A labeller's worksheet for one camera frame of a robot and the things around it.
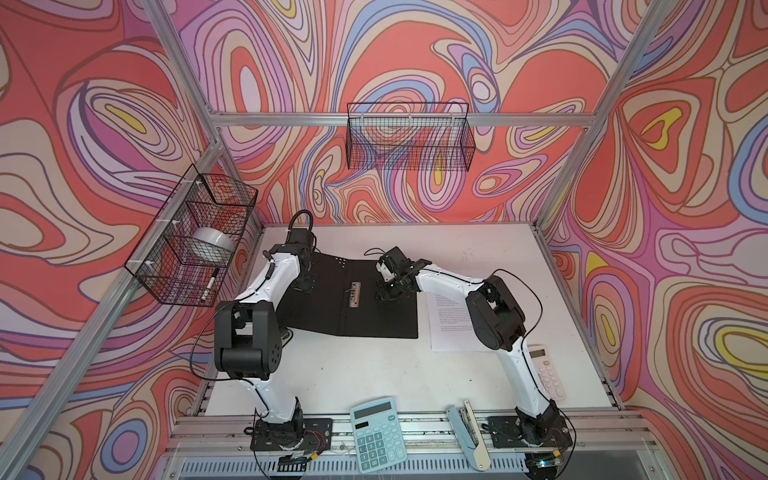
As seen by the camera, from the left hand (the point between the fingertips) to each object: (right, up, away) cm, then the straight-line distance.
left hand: (290, 281), depth 91 cm
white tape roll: (-13, +13, -18) cm, 25 cm away
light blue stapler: (+50, -35, -21) cm, 64 cm away
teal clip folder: (+15, -8, +7) cm, 19 cm away
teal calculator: (+27, -36, -19) cm, 49 cm away
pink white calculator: (+75, -25, -9) cm, 79 cm away
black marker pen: (-14, -1, -20) cm, 25 cm away
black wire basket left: (-18, +10, -21) cm, 29 cm away
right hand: (+28, -8, +7) cm, 30 cm away
